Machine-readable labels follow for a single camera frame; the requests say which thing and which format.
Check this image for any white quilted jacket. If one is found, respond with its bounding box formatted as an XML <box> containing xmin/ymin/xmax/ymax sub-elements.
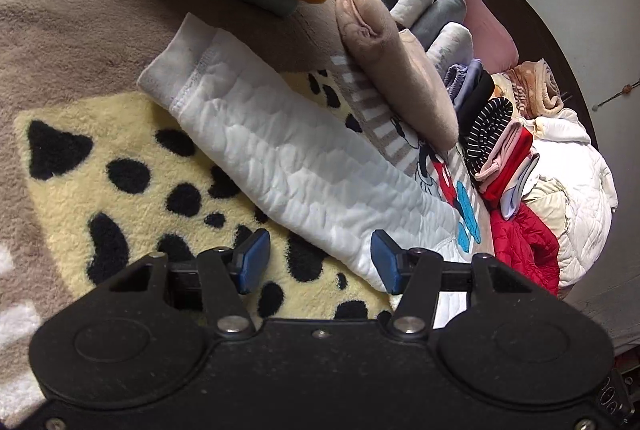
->
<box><xmin>135</xmin><ymin>12</ymin><xmax>497</xmax><ymax>330</ymax></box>

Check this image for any red quilted jacket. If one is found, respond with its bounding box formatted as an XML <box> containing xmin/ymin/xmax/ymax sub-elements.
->
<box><xmin>490</xmin><ymin>203</ymin><xmax>560</xmax><ymax>295</ymax></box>

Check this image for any pink folded garment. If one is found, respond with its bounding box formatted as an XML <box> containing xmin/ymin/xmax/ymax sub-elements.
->
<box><xmin>474</xmin><ymin>120</ymin><xmax>523</xmax><ymax>185</ymax></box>

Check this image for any striped black white garment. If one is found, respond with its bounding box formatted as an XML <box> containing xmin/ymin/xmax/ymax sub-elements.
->
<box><xmin>462</xmin><ymin>97</ymin><xmax>513</xmax><ymax>174</ymax></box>

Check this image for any red folded garment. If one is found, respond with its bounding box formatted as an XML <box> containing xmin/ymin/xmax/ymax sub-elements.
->
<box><xmin>482</xmin><ymin>127</ymin><xmax>533</xmax><ymax>210</ymax></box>

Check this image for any white quilted blanket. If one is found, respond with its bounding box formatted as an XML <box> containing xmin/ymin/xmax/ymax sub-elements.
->
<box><xmin>522</xmin><ymin>108</ymin><xmax>618</xmax><ymax>290</ymax></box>

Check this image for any dark purple folded garment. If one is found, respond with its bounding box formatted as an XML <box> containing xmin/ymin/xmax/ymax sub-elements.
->
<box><xmin>444</xmin><ymin>59</ymin><xmax>495</xmax><ymax>137</ymax></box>

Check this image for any beige folded fleece garment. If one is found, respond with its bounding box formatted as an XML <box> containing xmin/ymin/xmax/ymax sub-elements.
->
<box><xmin>335</xmin><ymin>0</ymin><xmax>459</xmax><ymax>153</ymax></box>

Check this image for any tan plush blanket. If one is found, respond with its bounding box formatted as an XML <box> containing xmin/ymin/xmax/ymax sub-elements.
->
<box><xmin>503</xmin><ymin>59</ymin><xmax>564</xmax><ymax>119</ymax></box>

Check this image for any pink pillow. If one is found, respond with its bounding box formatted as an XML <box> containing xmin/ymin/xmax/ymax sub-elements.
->
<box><xmin>463</xmin><ymin>0</ymin><xmax>518</xmax><ymax>73</ymax></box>

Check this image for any grey folded garment row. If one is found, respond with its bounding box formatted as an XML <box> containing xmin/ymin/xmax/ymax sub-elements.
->
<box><xmin>382</xmin><ymin>0</ymin><xmax>474</xmax><ymax>78</ymax></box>

